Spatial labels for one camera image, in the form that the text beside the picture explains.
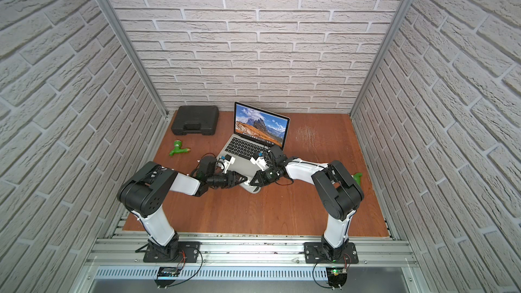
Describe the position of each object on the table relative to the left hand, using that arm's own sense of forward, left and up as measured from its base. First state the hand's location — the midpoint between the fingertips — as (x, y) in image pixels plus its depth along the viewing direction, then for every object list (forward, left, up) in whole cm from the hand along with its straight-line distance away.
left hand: (247, 178), depth 89 cm
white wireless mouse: (-4, 0, -1) cm, 4 cm away
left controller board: (-35, +27, -7) cm, 45 cm away
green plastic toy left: (+18, +37, -3) cm, 41 cm away
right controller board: (-36, -34, -4) cm, 50 cm away
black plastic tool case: (+37, +32, -1) cm, 49 cm away
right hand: (-2, -4, 0) cm, 4 cm away
